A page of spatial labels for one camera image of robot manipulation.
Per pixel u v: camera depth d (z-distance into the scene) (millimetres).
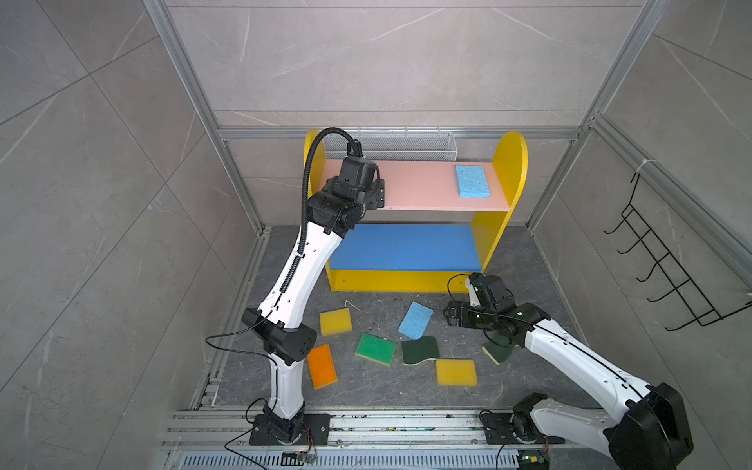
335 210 477
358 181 525
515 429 713
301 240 475
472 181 745
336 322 912
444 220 1199
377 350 856
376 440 729
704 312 583
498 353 855
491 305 620
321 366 838
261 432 728
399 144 979
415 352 855
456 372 818
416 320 927
